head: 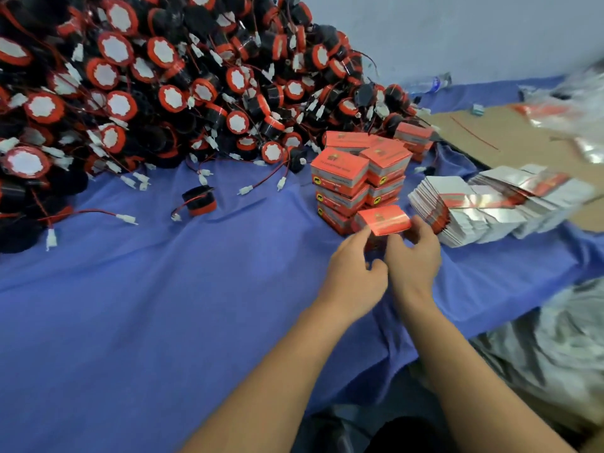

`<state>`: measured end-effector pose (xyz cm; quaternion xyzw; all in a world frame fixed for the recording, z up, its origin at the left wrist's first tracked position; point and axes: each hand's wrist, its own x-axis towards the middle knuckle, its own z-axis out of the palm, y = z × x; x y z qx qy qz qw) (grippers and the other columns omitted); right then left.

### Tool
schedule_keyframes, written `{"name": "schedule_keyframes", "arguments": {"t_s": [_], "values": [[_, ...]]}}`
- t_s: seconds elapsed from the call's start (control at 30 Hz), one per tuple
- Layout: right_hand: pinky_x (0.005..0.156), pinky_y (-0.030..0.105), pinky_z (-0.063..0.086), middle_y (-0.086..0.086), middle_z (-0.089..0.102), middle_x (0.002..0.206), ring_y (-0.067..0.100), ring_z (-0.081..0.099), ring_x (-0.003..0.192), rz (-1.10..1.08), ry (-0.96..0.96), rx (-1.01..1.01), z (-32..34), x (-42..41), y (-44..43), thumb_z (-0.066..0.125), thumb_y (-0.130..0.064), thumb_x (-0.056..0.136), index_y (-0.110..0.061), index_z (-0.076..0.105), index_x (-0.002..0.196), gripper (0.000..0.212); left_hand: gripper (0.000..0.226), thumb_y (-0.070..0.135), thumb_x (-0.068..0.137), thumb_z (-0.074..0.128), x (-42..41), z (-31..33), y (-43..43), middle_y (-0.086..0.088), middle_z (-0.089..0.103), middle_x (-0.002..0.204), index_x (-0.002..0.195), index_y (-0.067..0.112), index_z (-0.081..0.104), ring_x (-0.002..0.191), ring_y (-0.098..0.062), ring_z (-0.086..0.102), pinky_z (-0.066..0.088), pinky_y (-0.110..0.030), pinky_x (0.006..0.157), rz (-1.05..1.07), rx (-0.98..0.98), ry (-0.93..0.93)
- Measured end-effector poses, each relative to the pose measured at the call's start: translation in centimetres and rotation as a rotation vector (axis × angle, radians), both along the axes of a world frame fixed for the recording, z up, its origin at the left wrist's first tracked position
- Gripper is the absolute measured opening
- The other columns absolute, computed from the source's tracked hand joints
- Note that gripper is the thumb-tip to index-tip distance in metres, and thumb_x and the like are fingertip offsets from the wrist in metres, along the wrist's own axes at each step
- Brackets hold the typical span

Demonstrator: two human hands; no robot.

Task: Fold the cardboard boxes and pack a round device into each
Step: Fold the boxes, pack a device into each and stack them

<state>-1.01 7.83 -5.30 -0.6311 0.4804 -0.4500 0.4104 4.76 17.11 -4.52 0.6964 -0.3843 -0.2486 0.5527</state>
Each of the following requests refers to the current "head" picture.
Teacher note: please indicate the blue table cloth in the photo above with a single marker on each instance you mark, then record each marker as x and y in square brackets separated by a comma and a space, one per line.
[142, 316]

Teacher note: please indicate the red-black buzzer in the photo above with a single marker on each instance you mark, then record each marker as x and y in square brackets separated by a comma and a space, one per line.
[198, 201]

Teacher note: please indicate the person's left hand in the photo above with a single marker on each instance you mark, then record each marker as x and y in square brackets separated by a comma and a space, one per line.
[349, 278]

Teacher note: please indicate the pile of clear plastic bags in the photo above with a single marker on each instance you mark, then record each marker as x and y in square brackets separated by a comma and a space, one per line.
[571, 108]

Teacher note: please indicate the person's right forearm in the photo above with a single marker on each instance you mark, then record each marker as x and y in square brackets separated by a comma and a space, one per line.
[481, 382]

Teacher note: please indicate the small teal box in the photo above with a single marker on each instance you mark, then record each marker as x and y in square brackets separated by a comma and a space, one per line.
[477, 109]

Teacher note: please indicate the person's left forearm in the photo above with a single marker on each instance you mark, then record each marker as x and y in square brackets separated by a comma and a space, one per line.
[283, 382]

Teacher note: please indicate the clear plastic water bottle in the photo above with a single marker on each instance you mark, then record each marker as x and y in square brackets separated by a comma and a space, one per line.
[429, 85]

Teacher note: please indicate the person's right hand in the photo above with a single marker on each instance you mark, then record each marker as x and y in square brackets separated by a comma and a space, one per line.
[411, 264]

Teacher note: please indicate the brown cardboard sheet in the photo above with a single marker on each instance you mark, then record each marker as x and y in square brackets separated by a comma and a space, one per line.
[510, 136]

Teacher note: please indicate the stack of box blanks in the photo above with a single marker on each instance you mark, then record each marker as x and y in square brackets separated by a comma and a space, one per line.
[500, 203]

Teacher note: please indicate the pile of black red buzzers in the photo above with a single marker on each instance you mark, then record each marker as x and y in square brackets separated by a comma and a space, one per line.
[123, 89]

